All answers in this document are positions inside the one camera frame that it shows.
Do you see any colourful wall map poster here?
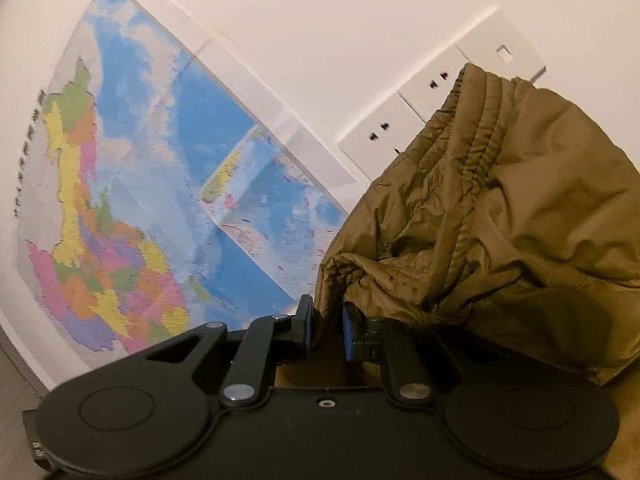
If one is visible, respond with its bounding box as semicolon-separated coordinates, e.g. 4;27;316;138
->
12;0;371;370

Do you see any brown padded jacket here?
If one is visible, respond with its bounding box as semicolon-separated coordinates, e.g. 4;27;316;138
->
314;63;640;387

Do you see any white wall socket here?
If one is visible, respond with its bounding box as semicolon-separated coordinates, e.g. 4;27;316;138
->
399;44;470;122
338;94;427;182

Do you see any white wall switch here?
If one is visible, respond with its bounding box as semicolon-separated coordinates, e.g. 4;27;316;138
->
456;7;549;83

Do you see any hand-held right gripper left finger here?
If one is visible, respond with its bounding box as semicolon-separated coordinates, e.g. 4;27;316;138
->
144;294;317;407

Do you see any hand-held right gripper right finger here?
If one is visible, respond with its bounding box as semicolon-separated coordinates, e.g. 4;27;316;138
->
341;304;463;402

